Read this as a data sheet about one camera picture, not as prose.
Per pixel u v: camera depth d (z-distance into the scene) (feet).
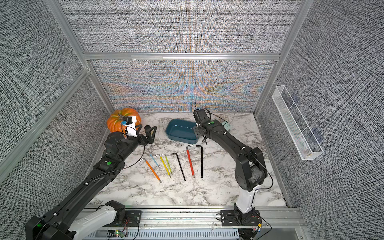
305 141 2.14
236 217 2.14
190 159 3.11
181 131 3.69
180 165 3.02
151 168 2.97
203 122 2.22
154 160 3.09
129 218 2.40
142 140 2.11
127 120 1.95
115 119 3.29
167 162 3.04
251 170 1.61
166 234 2.30
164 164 3.05
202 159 3.10
